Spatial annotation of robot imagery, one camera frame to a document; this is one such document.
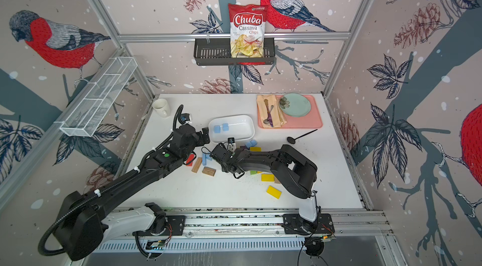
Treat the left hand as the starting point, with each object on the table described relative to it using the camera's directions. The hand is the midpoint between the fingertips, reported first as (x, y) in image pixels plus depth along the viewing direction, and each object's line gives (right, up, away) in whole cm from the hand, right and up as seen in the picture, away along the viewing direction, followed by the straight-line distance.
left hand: (203, 126), depth 82 cm
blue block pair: (-1, -16, +9) cm, 19 cm away
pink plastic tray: (+60, +1, +27) cm, 65 cm away
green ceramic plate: (+53, +10, +33) cm, 63 cm away
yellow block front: (+32, -30, 0) cm, 44 cm away
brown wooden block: (+2, -22, +6) cm, 23 cm away
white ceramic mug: (-29, +9, +22) cm, 37 cm away
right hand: (+11, -19, +9) cm, 24 cm away
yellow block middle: (+29, -24, +3) cm, 38 cm away
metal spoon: (+31, +1, +24) cm, 39 cm away
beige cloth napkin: (+35, +5, +28) cm, 45 cm away
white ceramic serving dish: (+17, -3, +22) cm, 27 cm away
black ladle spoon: (+45, -9, +17) cm, 48 cm away
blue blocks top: (+23, -11, +14) cm, 29 cm away
